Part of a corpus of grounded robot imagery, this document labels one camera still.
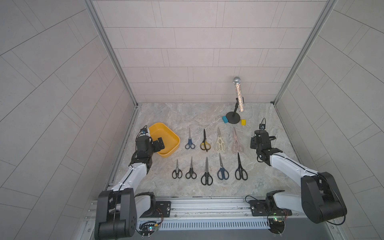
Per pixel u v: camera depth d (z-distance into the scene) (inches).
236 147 36.2
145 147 25.4
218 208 28.5
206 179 31.8
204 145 36.7
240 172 32.6
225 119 41.5
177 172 32.6
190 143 37.7
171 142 36.6
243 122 41.3
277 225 27.3
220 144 36.8
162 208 27.9
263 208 27.9
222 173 32.5
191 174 32.5
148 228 25.7
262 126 29.8
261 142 26.3
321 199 16.0
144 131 29.1
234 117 41.9
